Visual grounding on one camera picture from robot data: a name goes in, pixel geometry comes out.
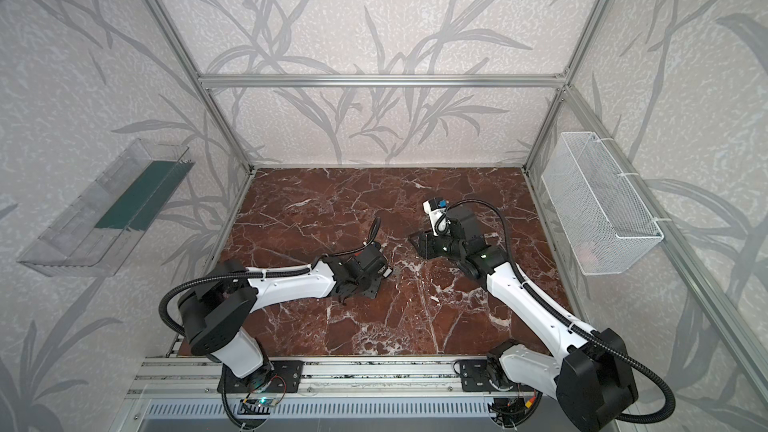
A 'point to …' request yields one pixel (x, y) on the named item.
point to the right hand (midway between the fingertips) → (415, 227)
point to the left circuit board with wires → (265, 402)
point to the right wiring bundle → (513, 411)
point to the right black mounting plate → (475, 376)
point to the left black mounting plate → (280, 376)
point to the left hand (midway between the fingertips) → (378, 274)
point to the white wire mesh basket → (606, 224)
